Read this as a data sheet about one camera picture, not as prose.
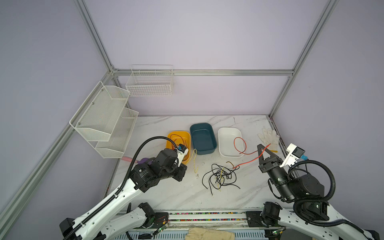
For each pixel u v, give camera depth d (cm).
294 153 48
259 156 56
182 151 61
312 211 44
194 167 94
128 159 96
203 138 104
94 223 39
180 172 61
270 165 49
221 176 83
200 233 70
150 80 96
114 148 92
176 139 105
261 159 54
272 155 52
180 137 104
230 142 104
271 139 107
